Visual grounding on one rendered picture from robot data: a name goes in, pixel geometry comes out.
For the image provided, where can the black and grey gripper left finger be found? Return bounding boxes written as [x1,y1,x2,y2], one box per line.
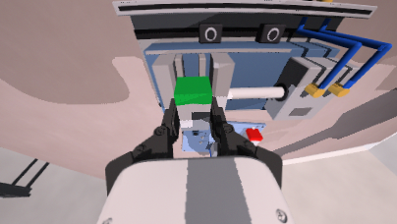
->
[105,98,180,197]

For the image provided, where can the grey block with blue end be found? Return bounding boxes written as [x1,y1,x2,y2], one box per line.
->
[209,142,217,157]

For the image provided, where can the white block with red end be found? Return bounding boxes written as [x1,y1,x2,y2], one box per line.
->
[243,129,262,145]

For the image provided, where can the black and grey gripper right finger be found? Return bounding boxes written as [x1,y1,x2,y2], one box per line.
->
[209,97,283,190]

